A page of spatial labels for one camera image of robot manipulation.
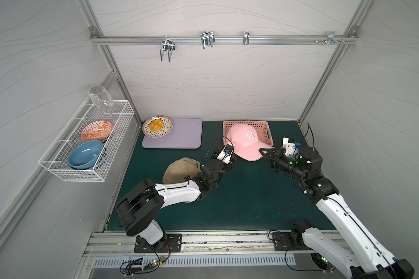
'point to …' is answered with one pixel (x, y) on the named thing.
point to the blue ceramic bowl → (85, 155)
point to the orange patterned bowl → (96, 130)
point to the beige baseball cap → (181, 170)
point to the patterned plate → (167, 127)
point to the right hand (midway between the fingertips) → (259, 149)
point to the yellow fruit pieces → (156, 125)
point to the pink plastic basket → (261, 127)
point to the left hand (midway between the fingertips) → (228, 146)
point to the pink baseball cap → (247, 142)
